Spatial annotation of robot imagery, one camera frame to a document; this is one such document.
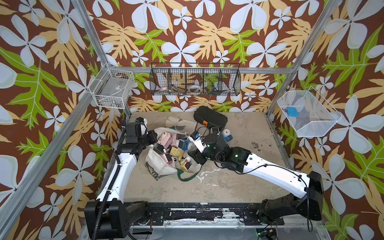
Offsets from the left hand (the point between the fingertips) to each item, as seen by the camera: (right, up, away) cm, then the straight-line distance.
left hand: (157, 131), depth 81 cm
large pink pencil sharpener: (+4, -5, +3) cm, 7 cm away
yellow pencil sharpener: (+10, -12, +5) cm, 16 cm away
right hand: (+19, -8, -8) cm, 22 cm away
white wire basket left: (-28, +25, +5) cm, 38 cm away
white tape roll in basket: (+22, +29, +17) cm, 40 cm away
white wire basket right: (+85, +8, -5) cm, 85 cm away
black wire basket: (+22, +35, +16) cm, 44 cm away
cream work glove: (+11, +5, +30) cm, 33 cm away
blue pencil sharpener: (+43, -3, +18) cm, 47 cm away
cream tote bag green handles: (+2, -18, -6) cm, 19 cm away
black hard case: (+33, +10, +30) cm, 46 cm away
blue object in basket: (+79, +12, +6) cm, 80 cm away
